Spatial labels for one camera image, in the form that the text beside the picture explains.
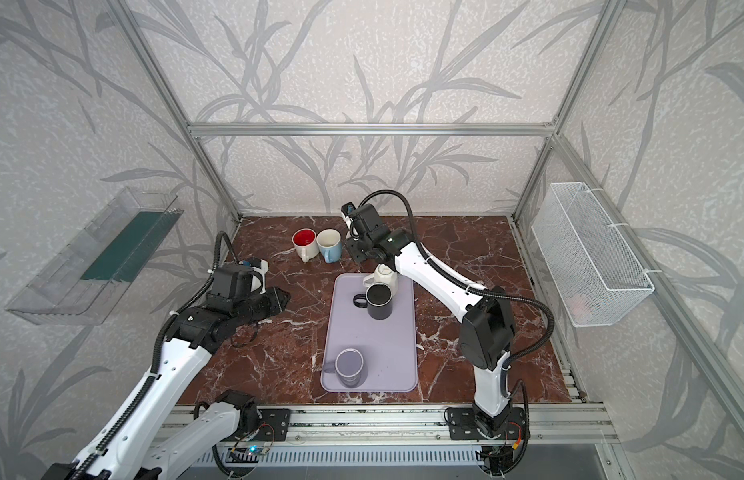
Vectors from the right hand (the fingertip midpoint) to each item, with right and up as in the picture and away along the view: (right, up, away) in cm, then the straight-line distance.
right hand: (357, 231), depth 85 cm
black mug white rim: (+6, -20, +2) cm, 21 cm away
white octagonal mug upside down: (+8, -13, +6) cm, 17 cm away
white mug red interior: (-22, -3, +23) cm, 31 cm away
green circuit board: (-26, -55, -13) cm, 62 cm away
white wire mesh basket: (+52, -10, -23) cm, 58 cm away
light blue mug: (-11, -4, +15) cm, 19 cm away
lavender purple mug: (-1, -35, -9) cm, 36 cm away
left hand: (-15, -14, -9) cm, 23 cm away
